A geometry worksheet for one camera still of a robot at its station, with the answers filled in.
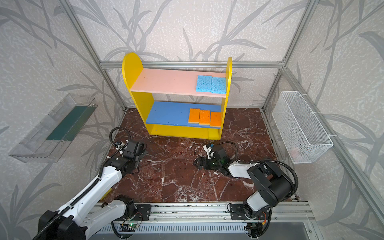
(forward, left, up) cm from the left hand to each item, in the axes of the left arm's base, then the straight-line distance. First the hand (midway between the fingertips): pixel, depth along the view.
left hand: (138, 148), depth 83 cm
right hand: (-2, -34, -8) cm, 35 cm away
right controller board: (-35, -62, -15) cm, 73 cm away
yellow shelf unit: (+20, -16, +2) cm, 26 cm away
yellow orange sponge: (+19, -44, +3) cm, 48 cm away
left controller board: (-35, 0, -14) cm, 38 cm away
